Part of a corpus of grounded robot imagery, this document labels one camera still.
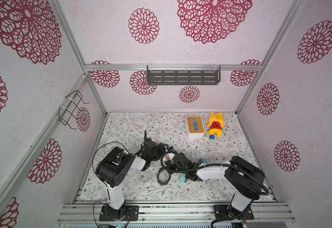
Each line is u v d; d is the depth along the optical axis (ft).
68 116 2.45
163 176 2.87
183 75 3.17
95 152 3.29
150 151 2.42
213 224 2.12
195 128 3.50
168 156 2.61
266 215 2.43
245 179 1.50
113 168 1.65
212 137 3.46
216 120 3.51
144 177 2.82
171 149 2.56
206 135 3.47
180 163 2.26
